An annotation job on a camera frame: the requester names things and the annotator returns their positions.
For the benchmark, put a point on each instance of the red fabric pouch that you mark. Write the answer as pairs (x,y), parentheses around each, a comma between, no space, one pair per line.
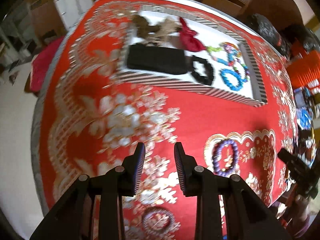
(188,39)

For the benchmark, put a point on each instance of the brown dried flower ornament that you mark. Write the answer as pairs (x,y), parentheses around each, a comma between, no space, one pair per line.
(155,35)

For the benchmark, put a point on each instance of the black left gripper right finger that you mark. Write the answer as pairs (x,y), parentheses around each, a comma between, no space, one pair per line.
(227,208)

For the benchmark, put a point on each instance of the white drawer cabinet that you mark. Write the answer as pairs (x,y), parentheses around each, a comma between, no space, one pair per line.
(72,2)

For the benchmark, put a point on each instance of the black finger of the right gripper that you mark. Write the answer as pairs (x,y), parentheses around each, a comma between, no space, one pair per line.
(306,178)

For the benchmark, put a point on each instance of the red pillow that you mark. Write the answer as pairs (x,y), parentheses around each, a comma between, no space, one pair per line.
(41,63)

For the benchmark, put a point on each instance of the red floral bedspread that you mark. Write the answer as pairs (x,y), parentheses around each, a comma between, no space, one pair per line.
(86,121)

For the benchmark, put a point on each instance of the orange bag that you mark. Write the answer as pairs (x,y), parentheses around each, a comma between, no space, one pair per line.
(304,70)

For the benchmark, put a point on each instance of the black patterned bag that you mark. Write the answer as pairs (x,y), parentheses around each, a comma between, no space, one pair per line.
(261,25)

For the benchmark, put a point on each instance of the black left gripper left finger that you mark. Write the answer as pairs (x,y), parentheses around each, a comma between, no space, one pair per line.
(72,217)

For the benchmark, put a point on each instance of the striped white jewelry tray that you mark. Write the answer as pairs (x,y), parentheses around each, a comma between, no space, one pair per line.
(211,33)

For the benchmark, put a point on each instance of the black rectangular pouch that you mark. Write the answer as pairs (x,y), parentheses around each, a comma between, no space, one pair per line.
(157,59)

